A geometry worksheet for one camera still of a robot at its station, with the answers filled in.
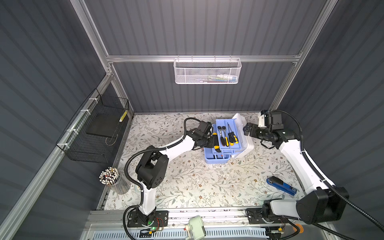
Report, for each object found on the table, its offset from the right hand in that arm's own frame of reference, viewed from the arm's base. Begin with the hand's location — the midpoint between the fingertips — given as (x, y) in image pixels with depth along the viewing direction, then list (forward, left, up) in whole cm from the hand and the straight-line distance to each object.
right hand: (253, 130), depth 81 cm
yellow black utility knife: (-4, +20, -8) cm, 21 cm away
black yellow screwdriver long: (+2, +10, -8) cm, 13 cm away
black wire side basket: (-9, +82, +8) cm, 82 cm away
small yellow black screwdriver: (-1, +8, -7) cm, 11 cm away
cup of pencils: (-25, +71, -3) cm, 75 cm away
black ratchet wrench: (+1, +16, -8) cm, 18 cm away
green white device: (-44, +32, -17) cm, 57 cm away
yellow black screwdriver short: (-1, +13, -8) cm, 15 cm away
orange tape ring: (-43, -18, -21) cm, 51 cm away
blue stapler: (-23, -14, -19) cm, 32 cm away
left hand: (0, +21, -12) cm, 24 cm away
